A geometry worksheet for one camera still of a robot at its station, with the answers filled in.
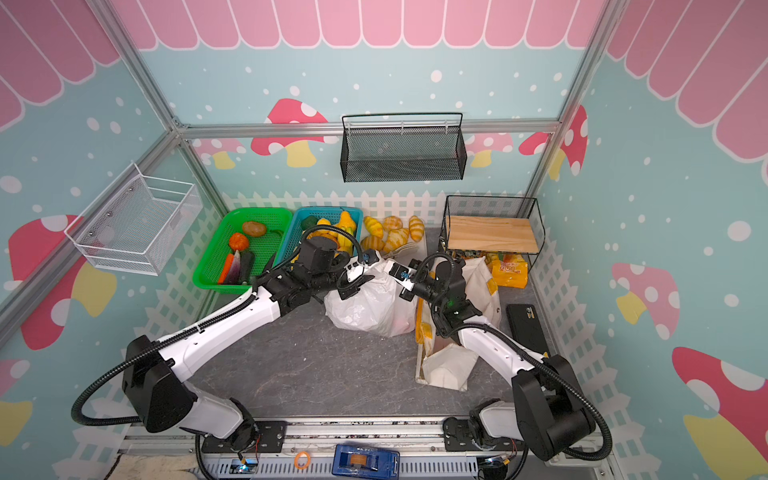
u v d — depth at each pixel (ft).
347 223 3.69
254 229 3.79
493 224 3.37
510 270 3.25
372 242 3.60
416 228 3.82
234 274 3.38
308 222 3.68
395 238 3.69
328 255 1.95
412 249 3.67
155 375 1.32
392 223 3.81
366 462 2.19
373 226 3.82
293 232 3.53
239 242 3.58
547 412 1.36
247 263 3.47
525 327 3.08
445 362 2.55
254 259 3.56
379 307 2.54
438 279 2.05
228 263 3.48
